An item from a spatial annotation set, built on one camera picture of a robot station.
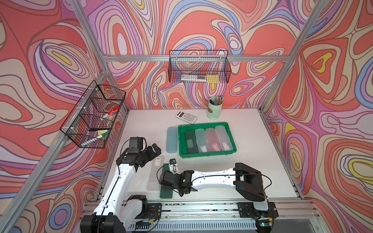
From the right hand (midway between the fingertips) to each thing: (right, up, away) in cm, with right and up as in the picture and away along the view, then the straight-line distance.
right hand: (171, 184), depth 80 cm
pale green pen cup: (+29, +46, +25) cm, 60 cm away
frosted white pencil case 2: (+19, +22, +21) cm, 36 cm away
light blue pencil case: (-2, +23, +21) cm, 31 cm away
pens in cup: (+32, +51, +25) cm, 65 cm away
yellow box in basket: (+25, +63, +11) cm, 69 cm away
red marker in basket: (-30, +41, -3) cm, 51 cm away
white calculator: (+8, +40, +35) cm, 54 cm away
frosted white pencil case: (+35, +21, +16) cm, 44 cm away
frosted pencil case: (-10, +9, +7) cm, 15 cm away
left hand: (-9, +17, +2) cm, 19 cm away
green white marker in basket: (-34, +28, -9) cm, 45 cm away
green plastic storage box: (+6, +20, +19) cm, 29 cm away
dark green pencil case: (+12, +20, +19) cm, 31 cm away
